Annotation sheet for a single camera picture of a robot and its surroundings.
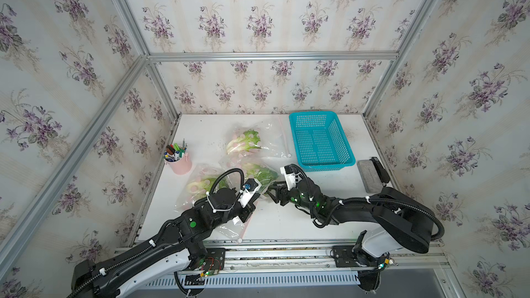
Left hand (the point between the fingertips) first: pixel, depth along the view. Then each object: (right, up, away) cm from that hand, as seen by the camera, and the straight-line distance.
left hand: (259, 195), depth 72 cm
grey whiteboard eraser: (+52, +2, +20) cm, 55 cm away
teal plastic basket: (+32, +17, +36) cm, 51 cm away
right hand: (+5, 0, +9) cm, 10 cm away
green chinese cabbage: (+2, +4, +11) cm, 12 cm away
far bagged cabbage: (-6, +19, +26) cm, 33 cm away
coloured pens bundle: (-39, +13, +18) cm, 45 cm away
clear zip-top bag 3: (-10, -16, +7) cm, 20 cm away
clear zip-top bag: (+1, +21, +37) cm, 43 cm away
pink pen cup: (-36, +7, +21) cm, 42 cm away
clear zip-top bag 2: (-9, +9, +20) cm, 24 cm away
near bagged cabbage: (-23, 0, +12) cm, 26 cm away
